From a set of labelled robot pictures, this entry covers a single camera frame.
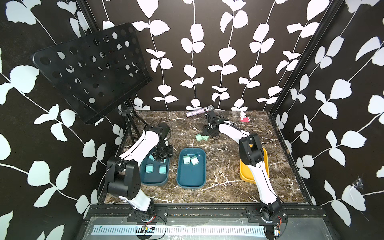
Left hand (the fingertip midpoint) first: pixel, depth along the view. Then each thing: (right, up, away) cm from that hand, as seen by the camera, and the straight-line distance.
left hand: (170, 156), depth 84 cm
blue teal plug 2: (-13, -8, +4) cm, 16 cm away
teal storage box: (+12, -8, +6) cm, 16 cm away
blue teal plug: (-5, -4, +6) cm, 9 cm away
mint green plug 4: (+21, +9, +17) cm, 29 cm away
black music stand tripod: (-23, +26, -6) cm, 35 cm away
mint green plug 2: (+14, -4, +7) cm, 16 cm away
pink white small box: (+52, +23, +30) cm, 64 cm away
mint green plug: (+9, -3, +7) cm, 12 cm away
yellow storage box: (+42, -9, -2) cm, 43 cm away
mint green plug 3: (+17, +9, +19) cm, 27 cm away
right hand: (+20, +14, +22) cm, 33 cm away
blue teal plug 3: (-5, -8, +2) cm, 10 cm away
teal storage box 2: (-11, -11, +3) cm, 15 cm away
